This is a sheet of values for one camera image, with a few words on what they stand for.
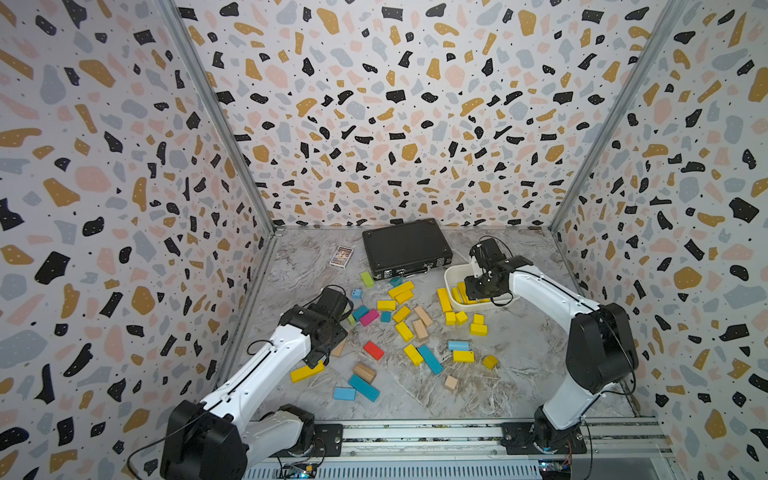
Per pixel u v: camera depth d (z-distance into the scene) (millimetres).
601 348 469
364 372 831
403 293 1023
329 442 735
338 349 879
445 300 976
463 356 883
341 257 1097
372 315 963
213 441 378
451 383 815
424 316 970
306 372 844
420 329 916
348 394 823
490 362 862
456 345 893
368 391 813
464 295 876
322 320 581
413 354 877
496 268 676
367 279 1057
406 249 1063
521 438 740
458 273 1032
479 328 923
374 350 903
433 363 870
